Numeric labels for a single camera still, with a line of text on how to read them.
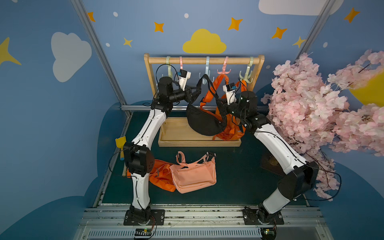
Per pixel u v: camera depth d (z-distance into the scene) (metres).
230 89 0.64
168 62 0.65
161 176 0.82
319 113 0.49
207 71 0.70
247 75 0.73
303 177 0.43
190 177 0.85
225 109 0.68
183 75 0.67
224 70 0.73
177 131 1.08
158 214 0.75
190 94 0.68
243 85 0.73
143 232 0.73
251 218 0.74
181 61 0.65
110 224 0.75
